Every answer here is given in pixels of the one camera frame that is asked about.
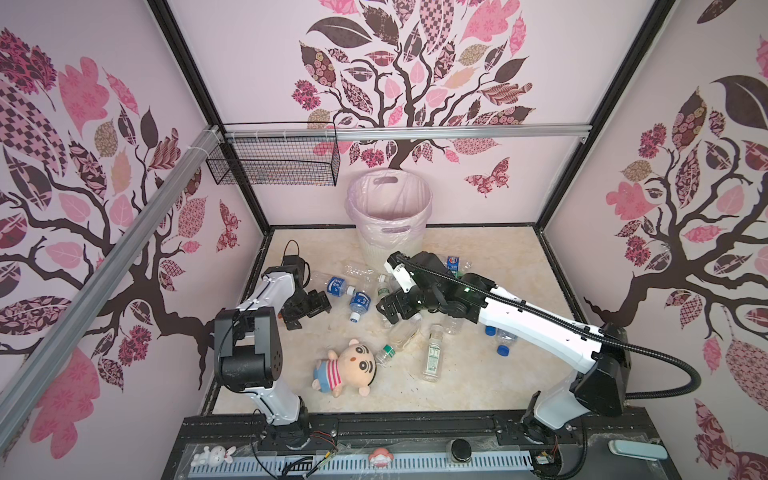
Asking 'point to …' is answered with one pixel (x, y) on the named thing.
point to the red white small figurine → (380, 457)
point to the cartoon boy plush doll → (354, 367)
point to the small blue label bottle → (455, 264)
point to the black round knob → (461, 449)
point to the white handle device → (641, 450)
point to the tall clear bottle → (402, 331)
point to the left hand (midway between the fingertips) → (316, 318)
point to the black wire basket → (277, 154)
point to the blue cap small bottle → (360, 302)
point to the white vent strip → (271, 466)
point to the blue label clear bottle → (333, 285)
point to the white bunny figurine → (214, 457)
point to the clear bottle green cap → (388, 352)
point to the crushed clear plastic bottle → (353, 270)
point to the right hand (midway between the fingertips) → (389, 295)
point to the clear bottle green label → (432, 368)
